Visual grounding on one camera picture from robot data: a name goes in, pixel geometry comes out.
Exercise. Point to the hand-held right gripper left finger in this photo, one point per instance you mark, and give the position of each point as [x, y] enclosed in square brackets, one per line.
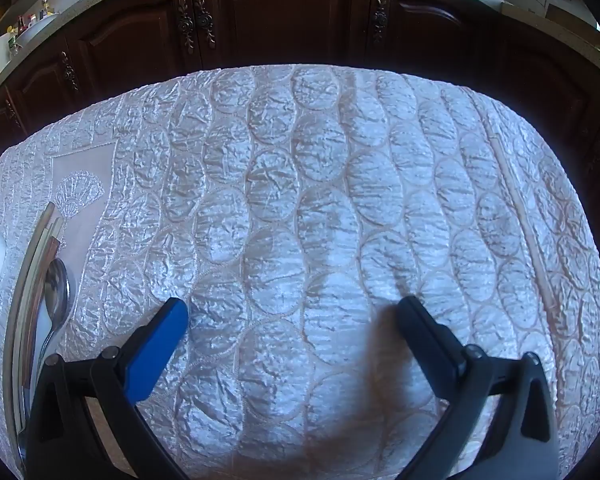
[155, 350]

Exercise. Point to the metal spoon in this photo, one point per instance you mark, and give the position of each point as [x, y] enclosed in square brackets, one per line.
[56, 290]

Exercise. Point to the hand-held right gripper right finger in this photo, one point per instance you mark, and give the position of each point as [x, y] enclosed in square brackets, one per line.
[425, 345]

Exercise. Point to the large white bowl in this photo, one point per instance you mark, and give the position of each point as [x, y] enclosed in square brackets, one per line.
[35, 30]

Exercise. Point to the white quilted tablecloth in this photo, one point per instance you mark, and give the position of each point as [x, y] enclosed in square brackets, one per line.
[305, 210]

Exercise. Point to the pale green chopstick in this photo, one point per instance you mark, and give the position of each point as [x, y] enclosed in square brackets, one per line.
[26, 310]
[17, 310]

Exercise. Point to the brown wooden base cabinets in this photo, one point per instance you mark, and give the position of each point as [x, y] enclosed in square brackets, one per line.
[280, 20]

